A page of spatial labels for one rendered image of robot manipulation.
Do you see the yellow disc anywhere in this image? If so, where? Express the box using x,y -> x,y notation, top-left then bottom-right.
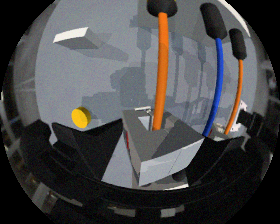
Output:
71,107 -> 91,128

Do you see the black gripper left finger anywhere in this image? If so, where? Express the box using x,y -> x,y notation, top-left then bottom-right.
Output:
51,118 -> 124,181

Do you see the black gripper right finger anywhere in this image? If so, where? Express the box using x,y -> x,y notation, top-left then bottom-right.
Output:
185,136 -> 245,187

